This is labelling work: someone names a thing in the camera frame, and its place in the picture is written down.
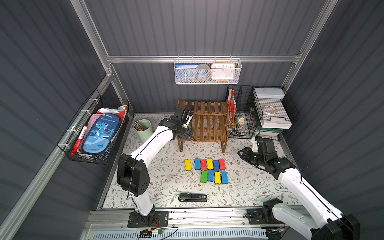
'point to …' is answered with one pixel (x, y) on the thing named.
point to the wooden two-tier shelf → (209, 121)
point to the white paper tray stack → (270, 108)
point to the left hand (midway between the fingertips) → (184, 129)
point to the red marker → (79, 141)
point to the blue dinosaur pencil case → (99, 131)
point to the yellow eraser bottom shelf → (217, 177)
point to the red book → (232, 107)
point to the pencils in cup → (137, 125)
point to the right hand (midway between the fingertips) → (243, 152)
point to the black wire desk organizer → (246, 124)
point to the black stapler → (189, 197)
